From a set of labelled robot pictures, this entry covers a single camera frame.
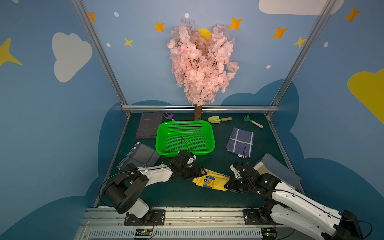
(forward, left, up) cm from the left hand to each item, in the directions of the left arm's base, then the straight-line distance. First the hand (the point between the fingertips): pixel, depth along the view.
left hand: (203, 173), depth 85 cm
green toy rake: (+49, -37, -4) cm, 61 cm away
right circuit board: (-27, -33, -6) cm, 43 cm away
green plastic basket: (+30, +5, -5) cm, 30 cm away
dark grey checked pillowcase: (+36, +41, -4) cm, 55 cm away
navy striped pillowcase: (+25, -28, -4) cm, 38 cm away
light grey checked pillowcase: (+13, +40, -4) cm, 42 cm away
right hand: (-7, -12, +4) cm, 14 cm away
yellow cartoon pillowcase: (-4, -5, +1) cm, 7 cm away
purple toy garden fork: (+49, +27, -4) cm, 56 cm away
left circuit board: (-28, +29, -5) cm, 41 cm away
